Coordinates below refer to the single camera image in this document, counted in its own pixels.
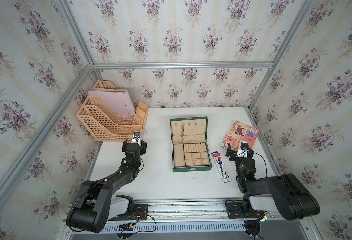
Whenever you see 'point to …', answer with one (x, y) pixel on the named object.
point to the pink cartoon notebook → (238, 131)
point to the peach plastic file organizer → (103, 123)
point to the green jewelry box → (191, 150)
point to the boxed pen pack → (220, 167)
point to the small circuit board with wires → (127, 226)
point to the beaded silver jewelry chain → (182, 130)
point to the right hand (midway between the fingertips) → (239, 145)
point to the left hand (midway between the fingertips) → (137, 140)
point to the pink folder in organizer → (118, 101)
